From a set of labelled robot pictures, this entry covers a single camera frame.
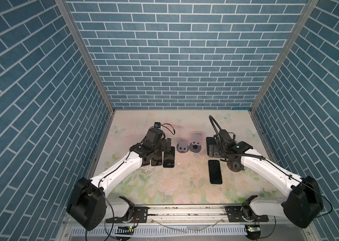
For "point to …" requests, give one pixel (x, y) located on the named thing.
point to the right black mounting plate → (234, 215)
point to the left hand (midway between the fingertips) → (164, 140)
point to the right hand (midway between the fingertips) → (216, 149)
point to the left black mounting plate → (139, 215)
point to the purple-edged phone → (146, 162)
